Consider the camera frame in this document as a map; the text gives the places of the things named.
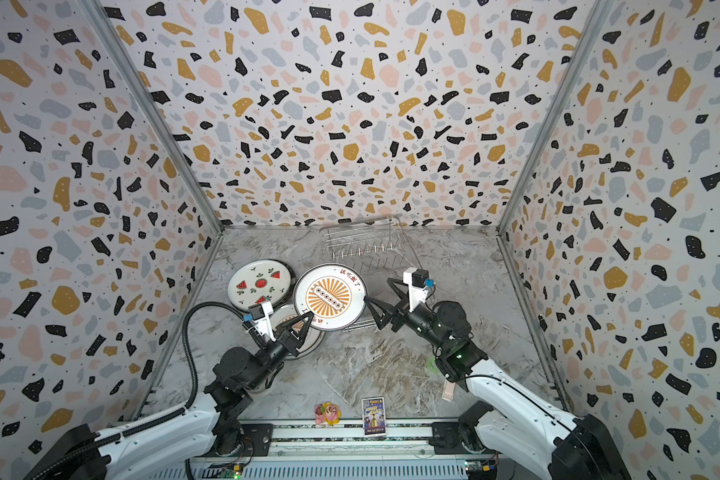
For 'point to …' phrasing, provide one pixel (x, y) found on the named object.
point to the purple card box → (373, 416)
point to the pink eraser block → (448, 391)
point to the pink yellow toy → (327, 413)
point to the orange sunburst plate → (335, 296)
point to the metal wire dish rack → (377, 245)
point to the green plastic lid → (432, 364)
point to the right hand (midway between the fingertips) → (374, 288)
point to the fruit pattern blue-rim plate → (261, 281)
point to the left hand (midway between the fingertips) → (311, 312)
